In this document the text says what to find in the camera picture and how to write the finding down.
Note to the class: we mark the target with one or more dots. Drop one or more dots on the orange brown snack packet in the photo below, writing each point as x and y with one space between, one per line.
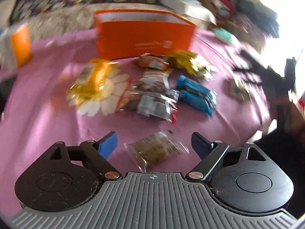
152 62

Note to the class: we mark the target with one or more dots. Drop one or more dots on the yellow green snack packet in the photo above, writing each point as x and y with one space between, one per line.
190 63

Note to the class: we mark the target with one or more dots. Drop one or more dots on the orange cardboard box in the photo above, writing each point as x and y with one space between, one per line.
143 38

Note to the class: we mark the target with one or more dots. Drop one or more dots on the beige quilt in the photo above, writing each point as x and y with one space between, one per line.
71 16

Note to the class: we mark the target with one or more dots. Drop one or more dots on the cream blue snack packet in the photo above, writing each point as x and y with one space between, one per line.
238 90

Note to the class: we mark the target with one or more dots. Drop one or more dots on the pink floral cloth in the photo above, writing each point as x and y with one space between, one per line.
47 124

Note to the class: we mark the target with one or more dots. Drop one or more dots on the red white snack packet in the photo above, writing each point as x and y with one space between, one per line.
154 78

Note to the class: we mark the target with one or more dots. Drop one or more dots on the teal tissue pack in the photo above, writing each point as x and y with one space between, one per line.
224 35

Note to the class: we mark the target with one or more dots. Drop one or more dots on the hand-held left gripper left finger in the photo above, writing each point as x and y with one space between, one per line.
107 145

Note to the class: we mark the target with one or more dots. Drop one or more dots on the white paper box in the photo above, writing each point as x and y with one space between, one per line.
190 9

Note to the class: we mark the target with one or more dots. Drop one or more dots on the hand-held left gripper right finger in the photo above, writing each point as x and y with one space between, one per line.
200 145

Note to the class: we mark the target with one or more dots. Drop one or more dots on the clear granola bar packet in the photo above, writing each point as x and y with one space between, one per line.
154 150

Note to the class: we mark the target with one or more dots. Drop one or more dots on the clear brown snack packet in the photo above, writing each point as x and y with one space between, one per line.
152 102

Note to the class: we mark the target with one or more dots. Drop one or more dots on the orange and white cup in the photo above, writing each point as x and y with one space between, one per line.
21 45

